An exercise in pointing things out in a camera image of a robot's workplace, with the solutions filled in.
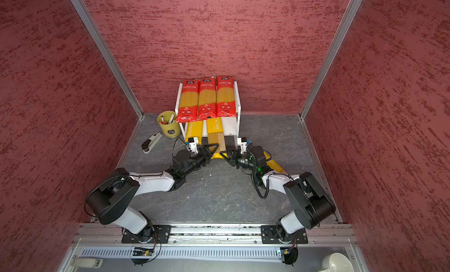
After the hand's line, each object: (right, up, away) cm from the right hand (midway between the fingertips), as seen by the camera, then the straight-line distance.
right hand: (219, 156), depth 81 cm
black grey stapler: (-43, +5, +20) cm, 47 cm away
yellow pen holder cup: (-32, +19, +23) cm, 44 cm away
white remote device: (-48, -38, -16) cm, 63 cm away
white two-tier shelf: (+5, +16, +14) cm, 22 cm away
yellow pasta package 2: (-3, +10, +7) cm, 12 cm away
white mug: (+45, -37, -17) cm, 60 cm away
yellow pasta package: (-14, +13, +9) cm, 21 cm away
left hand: (0, +3, +1) cm, 3 cm away
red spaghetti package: (-5, +26, -3) cm, 26 cm away
